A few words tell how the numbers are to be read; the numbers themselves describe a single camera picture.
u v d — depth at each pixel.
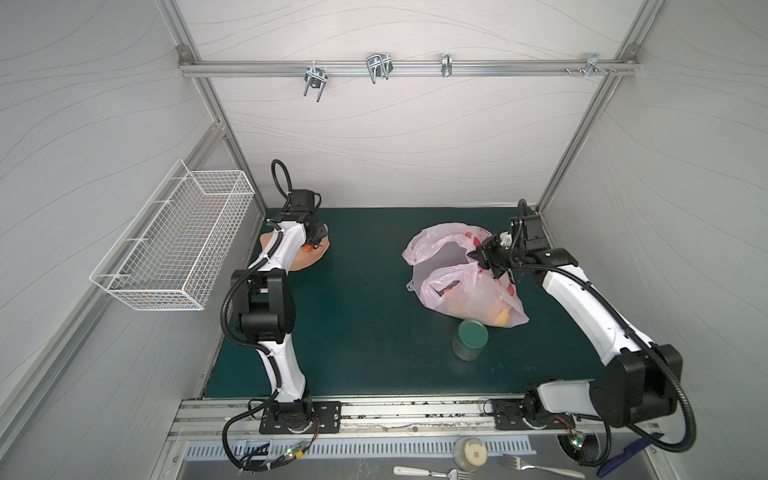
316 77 0.79
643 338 0.42
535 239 0.62
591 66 0.77
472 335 0.78
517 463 0.67
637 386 0.40
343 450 0.64
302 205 0.75
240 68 0.78
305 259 1.04
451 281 0.76
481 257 0.73
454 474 0.68
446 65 0.78
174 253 0.69
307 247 1.05
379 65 0.77
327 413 0.74
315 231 0.90
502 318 0.86
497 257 0.72
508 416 0.73
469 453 0.60
